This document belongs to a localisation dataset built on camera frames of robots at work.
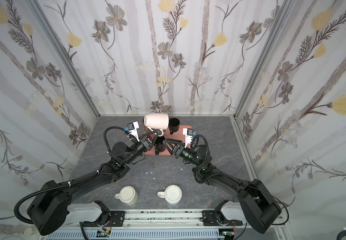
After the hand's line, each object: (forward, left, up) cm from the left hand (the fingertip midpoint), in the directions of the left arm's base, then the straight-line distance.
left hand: (156, 128), depth 68 cm
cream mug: (-22, +16, -27) cm, 38 cm away
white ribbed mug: (-22, -7, -26) cm, 35 cm away
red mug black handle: (-2, +1, -3) cm, 4 cm away
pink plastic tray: (+20, -12, -34) cm, 42 cm away
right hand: (-5, -3, -2) cm, 6 cm away
